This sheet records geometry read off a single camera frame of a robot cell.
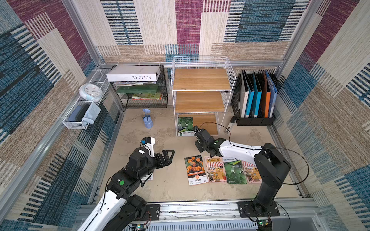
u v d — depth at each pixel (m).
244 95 0.89
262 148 0.51
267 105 0.95
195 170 0.87
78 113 0.65
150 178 0.61
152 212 0.74
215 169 0.87
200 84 0.73
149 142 0.64
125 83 0.79
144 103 1.23
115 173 0.53
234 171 0.87
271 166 0.47
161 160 0.61
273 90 0.88
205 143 0.70
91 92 0.76
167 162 0.62
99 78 0.89
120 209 0.48
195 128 0.81
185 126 1.06
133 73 0.79
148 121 1.02
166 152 0.63
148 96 1.00
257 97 0.89
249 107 0.96
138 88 0.96
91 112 0.70
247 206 0.74
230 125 1.04
